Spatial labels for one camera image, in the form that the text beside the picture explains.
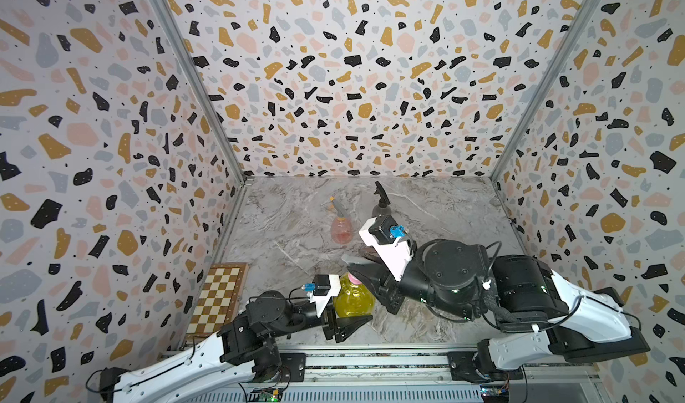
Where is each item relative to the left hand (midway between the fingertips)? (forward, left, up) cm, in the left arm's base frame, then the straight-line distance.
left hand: (367, 301), depth 56 cm
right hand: (+1, +2, +15) cm, 15 cm away
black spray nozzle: (+38, -8, -12) cm, 41 cm away
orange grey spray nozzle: (+36, +8, -14) cm, 39 cm away
